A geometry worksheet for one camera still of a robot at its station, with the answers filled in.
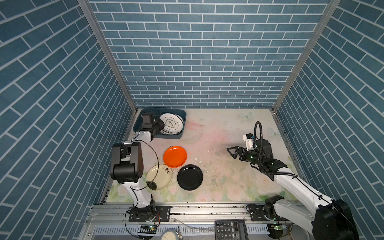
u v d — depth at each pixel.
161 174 0.88
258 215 0.74
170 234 0.65
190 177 0.85
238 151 0.72
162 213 0.73
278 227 0.71
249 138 0.75
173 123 1.04
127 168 0.49
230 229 0.68
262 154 0.63
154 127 0.85
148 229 0.72
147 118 0.77
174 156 0.94
